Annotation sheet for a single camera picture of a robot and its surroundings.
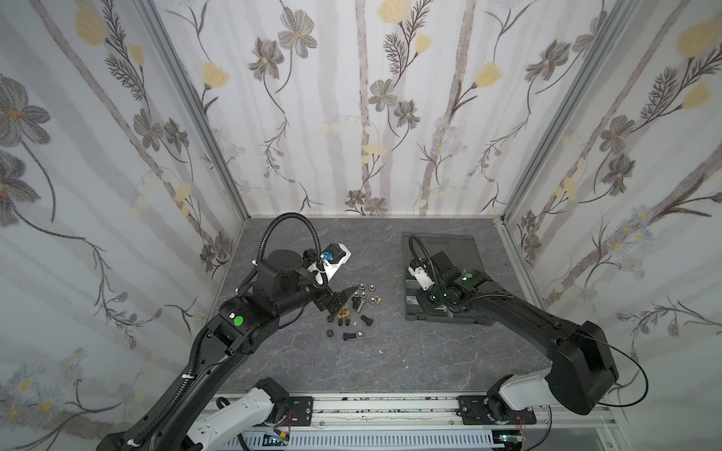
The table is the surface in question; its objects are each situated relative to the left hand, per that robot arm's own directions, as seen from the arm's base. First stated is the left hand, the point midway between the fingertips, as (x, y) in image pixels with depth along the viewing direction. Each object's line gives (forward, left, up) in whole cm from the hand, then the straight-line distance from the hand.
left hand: (346, 269), depth 63 cm
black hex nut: (-2, +7, -34) cm, 35 cm away
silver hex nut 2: (+14, -7, -34) cm, 37 cm away
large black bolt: (-3, +2, -33) cm, 33 cm away
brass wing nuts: (+5, +2, -34) cm, 34 cm away
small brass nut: (+10, -9, -34) cm, 36 cm away
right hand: (+5, -23, -22) cm, 32 cm away
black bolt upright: (+8, -1, -33) cm, 34 cm away
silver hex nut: (-3, -3, -34) cm, 34 cm away
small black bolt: (+2, -5, -34) cm, 34 cm away
